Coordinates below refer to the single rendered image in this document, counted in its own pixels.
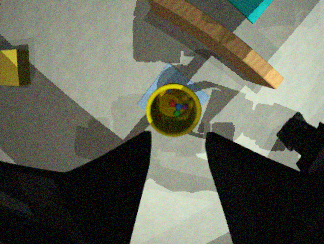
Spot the tan wooden plank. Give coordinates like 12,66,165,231
147,0,284,90

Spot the dark red marble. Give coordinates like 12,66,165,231
169,99,175,107

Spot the yellow rectangular block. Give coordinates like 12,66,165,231
0,49,31,86

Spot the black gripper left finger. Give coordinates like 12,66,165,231
0,131,153,244

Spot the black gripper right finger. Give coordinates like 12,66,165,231
204,133,324,244

